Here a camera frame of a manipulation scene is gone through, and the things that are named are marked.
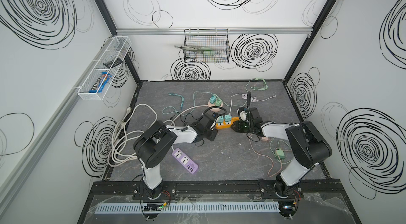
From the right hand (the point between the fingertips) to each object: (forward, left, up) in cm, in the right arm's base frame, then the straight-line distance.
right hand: (232, 125), depth 95 cm
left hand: (-3, +10, -1) cm, 11 cm away
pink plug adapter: (-8, -17, 0) cm, 19 cm away
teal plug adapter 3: (+2, +3, +6) cm, 7 cm away
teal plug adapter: (+16, +12, +5) cm, 21 cm away
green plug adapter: (+13, +9, +6) cm, 17 cm away
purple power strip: (-22, +27, +1) cm, 35 cm away
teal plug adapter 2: (+1, +8, +6) cm, 10 cm away
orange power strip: (-1, +5, +1) cm, 5 cm away
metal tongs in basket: (+32, +20, +32) cm, 49 cm away
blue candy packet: (-2, +65, +35) cm, 74 cm away
